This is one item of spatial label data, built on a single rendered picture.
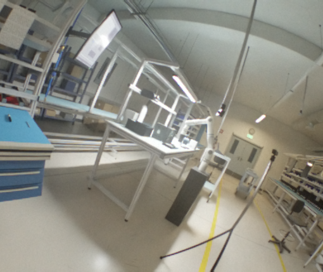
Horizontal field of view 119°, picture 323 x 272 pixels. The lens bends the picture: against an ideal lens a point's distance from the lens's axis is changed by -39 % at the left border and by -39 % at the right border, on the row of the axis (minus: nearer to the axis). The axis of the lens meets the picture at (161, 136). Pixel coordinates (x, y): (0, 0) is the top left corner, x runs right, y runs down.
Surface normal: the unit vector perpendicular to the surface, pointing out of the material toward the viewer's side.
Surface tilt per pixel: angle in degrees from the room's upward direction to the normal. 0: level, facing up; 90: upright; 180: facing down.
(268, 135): 90
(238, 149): 90
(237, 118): 90
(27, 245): 0
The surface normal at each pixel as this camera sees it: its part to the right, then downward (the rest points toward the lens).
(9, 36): 0.84, 0.41
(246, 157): -0.40, -0.07
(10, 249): 0.40, -0.91
